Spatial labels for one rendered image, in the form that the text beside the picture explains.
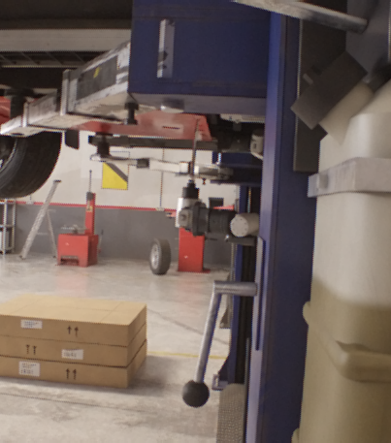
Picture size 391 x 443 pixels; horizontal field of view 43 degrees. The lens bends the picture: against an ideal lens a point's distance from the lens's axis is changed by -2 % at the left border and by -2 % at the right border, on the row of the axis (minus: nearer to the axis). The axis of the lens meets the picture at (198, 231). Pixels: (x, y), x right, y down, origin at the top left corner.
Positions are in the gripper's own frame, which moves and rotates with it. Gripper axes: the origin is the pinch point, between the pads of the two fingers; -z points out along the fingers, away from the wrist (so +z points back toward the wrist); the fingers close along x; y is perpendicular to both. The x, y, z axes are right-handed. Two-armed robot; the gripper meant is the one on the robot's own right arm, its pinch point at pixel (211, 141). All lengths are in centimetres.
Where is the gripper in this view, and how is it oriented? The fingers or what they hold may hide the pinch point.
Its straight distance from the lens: 251.9
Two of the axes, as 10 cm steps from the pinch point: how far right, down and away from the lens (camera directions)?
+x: 0.5, -10.0, -0.5
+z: 10.0, 0.6, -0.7
